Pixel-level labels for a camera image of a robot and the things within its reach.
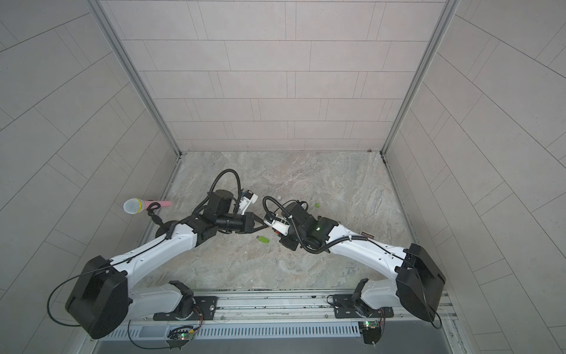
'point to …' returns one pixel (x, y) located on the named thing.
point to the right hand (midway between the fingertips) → (281, 233)
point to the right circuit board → (371, 331)
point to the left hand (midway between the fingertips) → (269, 226)
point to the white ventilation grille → (158, 332)
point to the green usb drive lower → (263, 239)
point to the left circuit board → (180, 336)
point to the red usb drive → (268, 226)
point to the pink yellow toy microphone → (135, 206)
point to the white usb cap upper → (278, 198)
